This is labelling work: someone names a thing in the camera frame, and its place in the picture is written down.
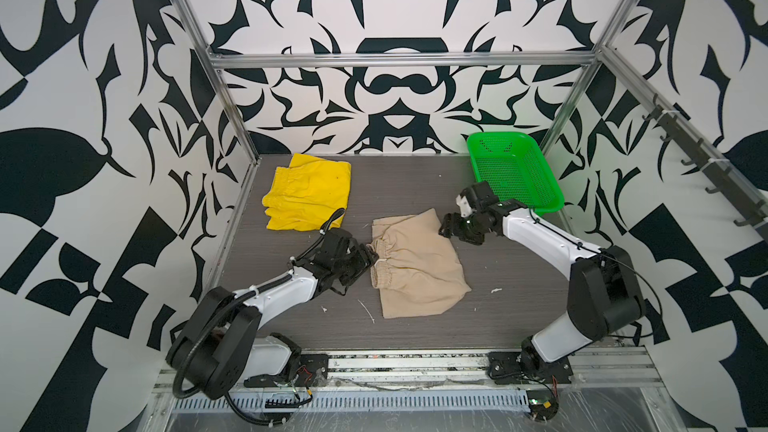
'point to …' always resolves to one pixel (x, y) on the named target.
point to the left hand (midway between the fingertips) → (377, 255)
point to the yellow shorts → (307, 194)
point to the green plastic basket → (510, 162)
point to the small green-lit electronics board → (543, 404)
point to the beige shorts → (418, 271)
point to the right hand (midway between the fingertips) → (449, 230)
